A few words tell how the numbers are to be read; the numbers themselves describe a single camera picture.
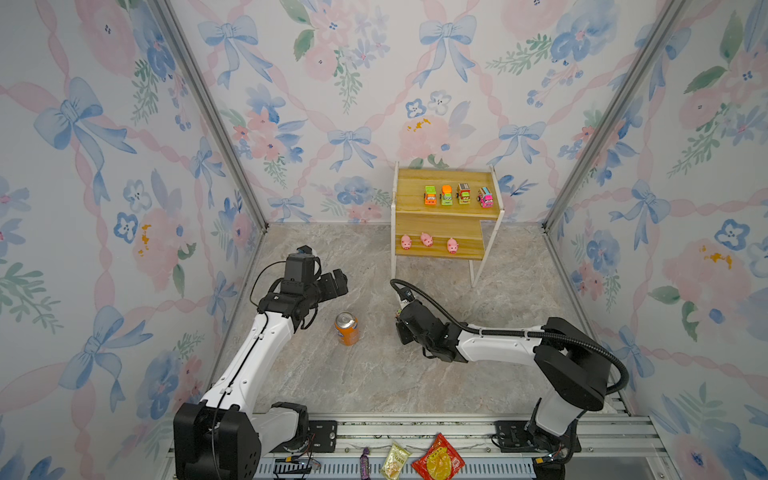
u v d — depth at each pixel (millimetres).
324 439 733
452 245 904
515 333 533
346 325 818
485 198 781
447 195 784
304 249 732
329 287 733
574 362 458
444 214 784
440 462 701
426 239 922
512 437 733
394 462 694
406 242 910
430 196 784
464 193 789
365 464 703
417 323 676
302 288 606
